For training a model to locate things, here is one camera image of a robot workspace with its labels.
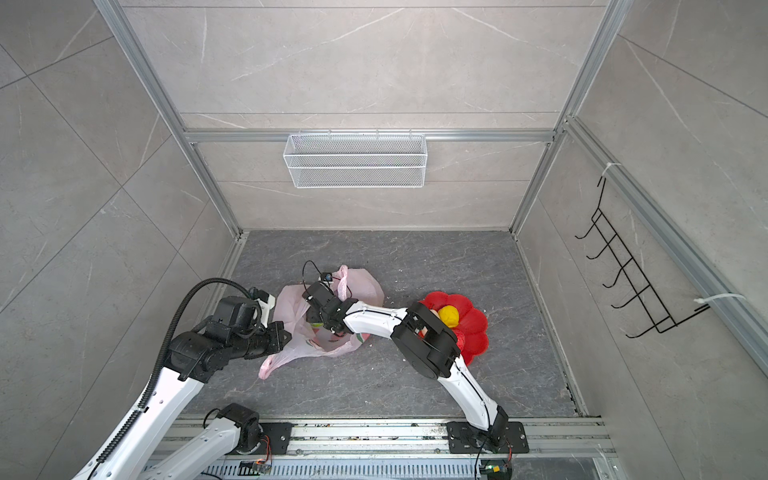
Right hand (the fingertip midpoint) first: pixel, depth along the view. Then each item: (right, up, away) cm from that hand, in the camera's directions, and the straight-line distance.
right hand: (314, 307), depth 94 cm
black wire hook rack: (+80, +17, -22) cm, 85 cm away
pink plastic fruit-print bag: (+4, -5, -20) cm, 21 cm away
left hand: (0, -2, -21) cm, 21 cm away
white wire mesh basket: (+13, +49, +7) cm, 51 cm away
